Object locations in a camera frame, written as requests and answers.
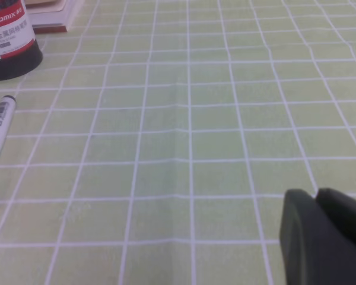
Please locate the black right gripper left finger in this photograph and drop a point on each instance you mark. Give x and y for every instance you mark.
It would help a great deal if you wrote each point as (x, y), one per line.
(314, 251)

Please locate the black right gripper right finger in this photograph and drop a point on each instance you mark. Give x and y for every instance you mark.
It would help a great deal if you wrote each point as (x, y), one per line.
(341, 211)

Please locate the black mesh pen holder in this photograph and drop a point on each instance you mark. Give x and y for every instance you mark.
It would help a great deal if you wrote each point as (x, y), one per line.
(19, 49)

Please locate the green checkered tablecloth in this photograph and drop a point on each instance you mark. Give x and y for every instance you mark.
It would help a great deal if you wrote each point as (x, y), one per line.
(156, 140)

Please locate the white book with red spine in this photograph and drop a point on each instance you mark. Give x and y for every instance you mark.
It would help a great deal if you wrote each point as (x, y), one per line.
(56, 22)

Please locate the tan kraft notebook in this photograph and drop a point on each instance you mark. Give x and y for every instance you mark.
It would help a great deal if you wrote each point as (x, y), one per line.
(34, 7)

